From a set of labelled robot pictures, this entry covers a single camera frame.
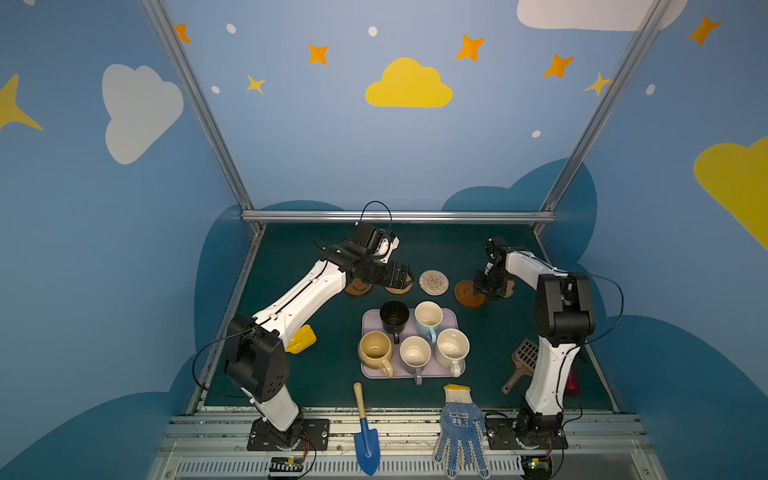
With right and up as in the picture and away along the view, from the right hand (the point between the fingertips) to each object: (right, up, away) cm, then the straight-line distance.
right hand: (482, 290), depth 101 cm
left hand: (-30, +7, -19) cm, 36 cm away
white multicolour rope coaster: (-17, +2, +3) cm, 17 cm away
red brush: (+18, -23, -22) cm, 36 cm away
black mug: (-31, -6, -11) cm, 33 cm away
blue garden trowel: (-38, -35, -28) cm, 59 cm away
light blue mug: (-20, -7, -11) cm, 24 cm away
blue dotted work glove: (-13, -32, -25) cm, 43 cm away
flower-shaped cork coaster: (+10, +1, +1) cm, 10 cm away
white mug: (-14, -16, -13) cm, 25 cm away
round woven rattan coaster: (-28, 0, +2) cm, 28 cm away
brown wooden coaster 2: (-6, -1, 0) cm, 6 cm away
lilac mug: (-25, -16, -15) cm, 33 cm away
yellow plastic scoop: (-59, -14, -11) cm, 61 cm away
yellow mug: (-37, -17, -14) cm, 43 cm away
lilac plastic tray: (-38, -9, -6) cm, 40 cm away
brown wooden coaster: (-43, 0, +2) cm, 43 cm away
